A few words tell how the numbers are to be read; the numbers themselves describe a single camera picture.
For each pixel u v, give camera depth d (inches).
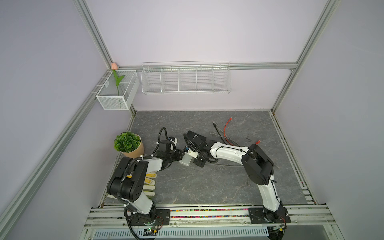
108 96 30.3
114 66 35.1
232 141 40.2
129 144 33.6
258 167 20.3
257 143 39.8
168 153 30.5
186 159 36.0
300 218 29.1
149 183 33.2
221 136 41.4
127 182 18.5
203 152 27.3
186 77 38.1
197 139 37.1
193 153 33.1
